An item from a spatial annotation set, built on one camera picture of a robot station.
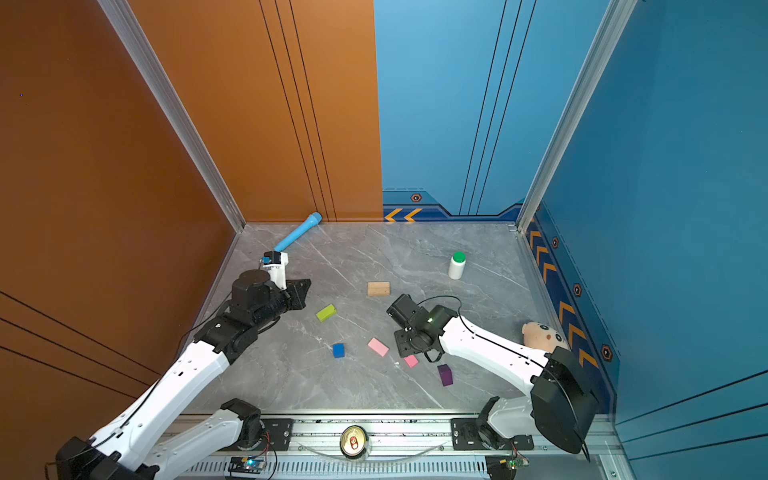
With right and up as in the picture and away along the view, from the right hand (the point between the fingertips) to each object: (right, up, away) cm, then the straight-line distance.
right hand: (406, 344), depth 81 cm
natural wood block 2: (-8, +12, +18) cm, 23 cm away
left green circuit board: (-38, -25, -10) cm, 47 cm away
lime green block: (-24, +6, +13) cm, 28 cm away
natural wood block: (-6, +14, +21) cm, 26 cm away
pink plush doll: (+37, +2, -1) cm, 37 cm away
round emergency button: (-12, -15, -18) cm, 26 cm away
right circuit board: (+25, -24, -12) cm, 37 cm away
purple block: (+11, -8, +1) cm, 14 cm away
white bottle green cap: (+18, +21, +17) cm, 32 cm away
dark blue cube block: (-20, -4, +6) cm, 21 cm away
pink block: (+2, -6, +3) cm, 7 cm away
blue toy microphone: (-38, +36, +36) cm, 64 cm away
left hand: (-25, +19, -4) cm, 31 cm away
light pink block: (-8, -3, +6) cm, 10 cm away
